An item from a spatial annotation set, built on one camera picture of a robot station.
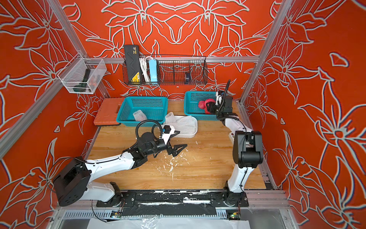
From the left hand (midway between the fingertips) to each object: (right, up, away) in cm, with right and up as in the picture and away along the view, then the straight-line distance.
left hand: (183, 138), depth 72 cm
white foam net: (+2, +4, +26) cm, 26 cm away
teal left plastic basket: (-39, +16, +43) cm, 61 cm away
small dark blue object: (+3, +37, +18) cm, 41 cm away
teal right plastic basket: (+11, +21, +45) cm, 51 cm away
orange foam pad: (-59, +13, +37) cm, 71 cm away
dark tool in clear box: (-59, +28, +9) cm, 66 cm away
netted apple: (+15, +20, +38) cm, 45 cm away
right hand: (+17, +20, +22) cm, 34 cm away
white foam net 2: (-9, +9, +22) cm, 26 cm away
